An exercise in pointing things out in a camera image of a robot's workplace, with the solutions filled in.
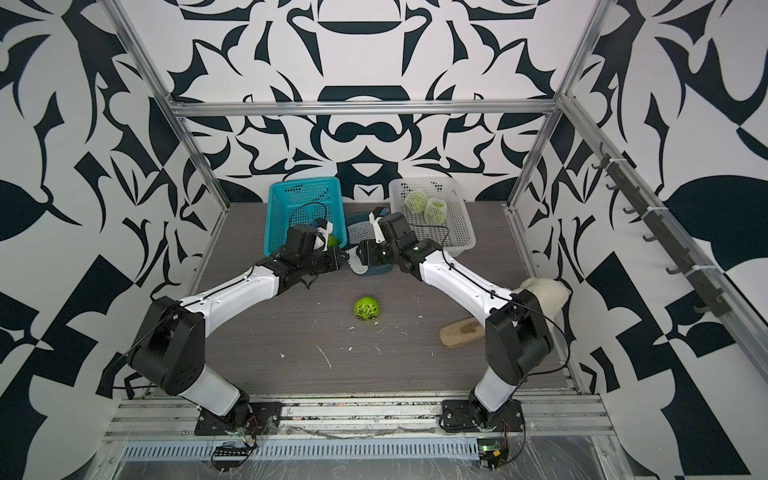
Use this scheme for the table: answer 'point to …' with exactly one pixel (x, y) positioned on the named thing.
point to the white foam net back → (360, 232)
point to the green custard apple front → (366, 308)
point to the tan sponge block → (459, 332)
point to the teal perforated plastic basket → (303, 202)
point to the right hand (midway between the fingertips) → (364, 244)
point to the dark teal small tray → (374, 269)
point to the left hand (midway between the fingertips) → (347, 249)
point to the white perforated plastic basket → (455, 235)
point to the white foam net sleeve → (415, 201)
